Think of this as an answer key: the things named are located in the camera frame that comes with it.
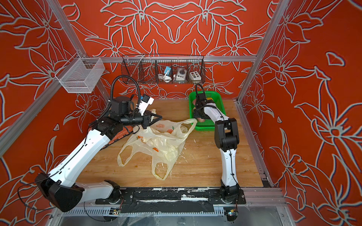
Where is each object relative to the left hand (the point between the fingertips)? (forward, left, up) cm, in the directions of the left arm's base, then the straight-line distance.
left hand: (161, 116), depth 66 cm
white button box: (+40, -17, -4) cm, 44 cm away
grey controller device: (+37, -7, -1) cm, 37 cm away
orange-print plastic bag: (+8, +1, -25) cm, 26 cm away
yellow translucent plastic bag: (-6, +1, -30) cm, 31 cm away
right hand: (+25, -21, -27) cm, 43 cm away
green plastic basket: (+45, -36, -26) cm, 63 cm away
